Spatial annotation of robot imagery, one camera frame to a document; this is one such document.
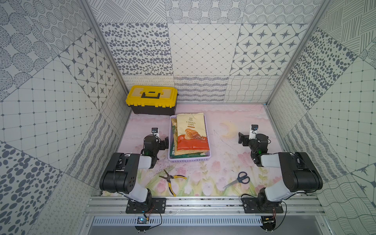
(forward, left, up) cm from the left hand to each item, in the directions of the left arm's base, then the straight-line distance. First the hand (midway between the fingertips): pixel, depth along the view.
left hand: (159, 135), depth 95 cm
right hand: (+3, -58, 0) cm, 58 cm away
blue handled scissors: (-23, -52, -7) cm, 57 cm away
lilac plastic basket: (-14, -28, -4) cm, 32 cm away
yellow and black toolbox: (+23, +9, +11) cm, 27 cm away
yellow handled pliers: (-24, -9, -6) cm, 27 cm away
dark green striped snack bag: (-13, -10, 0) cm, 17 cm away
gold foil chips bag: (+9, -9, +2) cm, 13 cm away
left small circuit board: (-45, +2, -8) cm, 45 cm away
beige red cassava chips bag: (0, -21, +2) cm, 21 cm away
